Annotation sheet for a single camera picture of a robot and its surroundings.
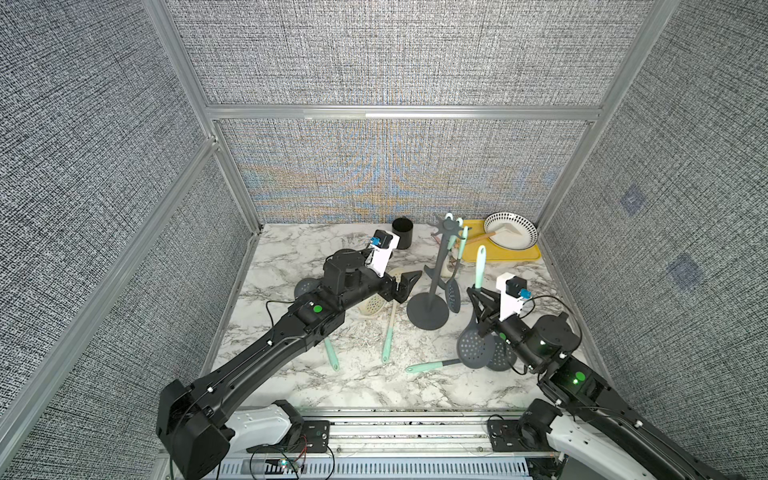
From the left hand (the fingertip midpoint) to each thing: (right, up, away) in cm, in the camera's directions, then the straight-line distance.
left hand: (412, 261), depth 68 cm
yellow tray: (+31, +13, +52) cm, 62 cm away
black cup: (+1, +11, +39) cm, 40 cm away
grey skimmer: (+16, -22, +5) cm, 28 cm away
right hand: (+14, -5, -3) cm, 15 cm away
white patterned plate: (+46, +15, +50) cm, 70 cm away
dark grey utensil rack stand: (+8, -16, +25) cm, 31 cm away
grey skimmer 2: (+14, -8, +20) cm, 26 cm away
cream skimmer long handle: (+11, 0, +11) cm, 15 cm away
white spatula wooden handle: (+39, +11, +45) cm, 61 cm away
